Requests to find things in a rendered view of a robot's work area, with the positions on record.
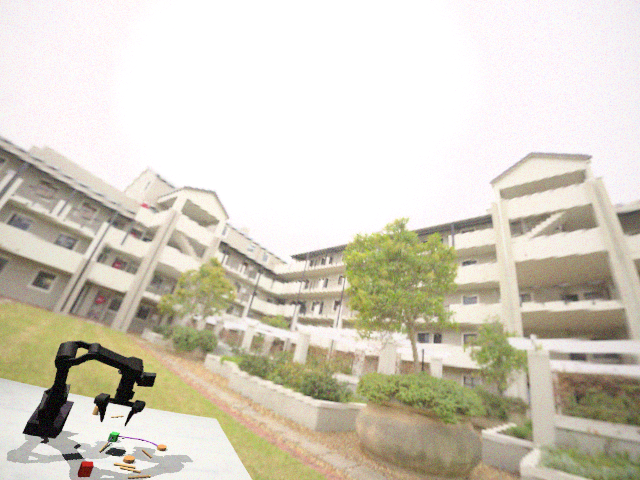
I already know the small red cube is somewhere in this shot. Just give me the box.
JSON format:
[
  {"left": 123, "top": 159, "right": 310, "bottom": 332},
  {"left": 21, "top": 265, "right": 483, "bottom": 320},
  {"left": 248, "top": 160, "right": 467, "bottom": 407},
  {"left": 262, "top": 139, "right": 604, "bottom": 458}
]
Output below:
[{"left": 78, "top": 461, "right": 93, "bottom": 477}]

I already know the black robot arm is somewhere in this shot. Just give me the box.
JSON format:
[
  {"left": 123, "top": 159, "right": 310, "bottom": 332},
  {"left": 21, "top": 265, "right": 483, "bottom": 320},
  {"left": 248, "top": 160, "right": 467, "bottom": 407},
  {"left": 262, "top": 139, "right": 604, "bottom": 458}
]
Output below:
[{"left": 36, "top": 340, "right": 157, "bottom": 420}]

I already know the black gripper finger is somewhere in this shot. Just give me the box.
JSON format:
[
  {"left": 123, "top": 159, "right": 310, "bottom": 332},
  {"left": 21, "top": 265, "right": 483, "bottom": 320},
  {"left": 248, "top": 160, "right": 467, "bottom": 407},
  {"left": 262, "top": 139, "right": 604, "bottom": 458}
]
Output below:
[
  {"left": 96, "top": 402, "right": 109, "bottom": 422},
  {"left": 124, "top": 410, "right": 138, "bottom": 426}
]

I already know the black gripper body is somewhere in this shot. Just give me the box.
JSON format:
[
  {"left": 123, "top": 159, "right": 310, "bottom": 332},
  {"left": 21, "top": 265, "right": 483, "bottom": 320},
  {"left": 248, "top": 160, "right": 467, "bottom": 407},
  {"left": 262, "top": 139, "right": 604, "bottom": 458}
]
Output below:
[{"left": 93, "top": 385, "right": 146, "bottom": 413}]

